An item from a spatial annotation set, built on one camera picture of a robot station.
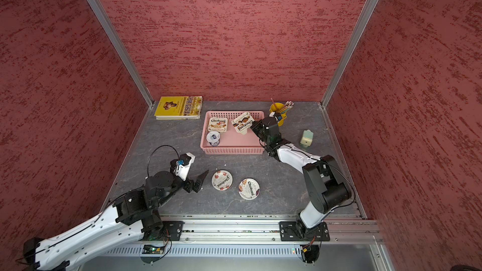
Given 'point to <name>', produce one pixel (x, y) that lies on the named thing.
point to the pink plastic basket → (231, 142)
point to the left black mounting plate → (173, 229)
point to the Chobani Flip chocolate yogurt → (243, 122)
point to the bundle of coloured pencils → (287, 106)
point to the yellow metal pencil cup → (279, 105)
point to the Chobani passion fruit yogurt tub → (249, 189)
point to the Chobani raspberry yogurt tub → (221, 180)
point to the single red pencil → (273, 103)
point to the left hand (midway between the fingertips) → (197, 168)
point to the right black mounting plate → (297, 231)
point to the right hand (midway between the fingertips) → (250, 124)
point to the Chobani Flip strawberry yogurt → (219, 124)
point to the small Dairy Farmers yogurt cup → (213, 137)
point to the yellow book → (179, 108)
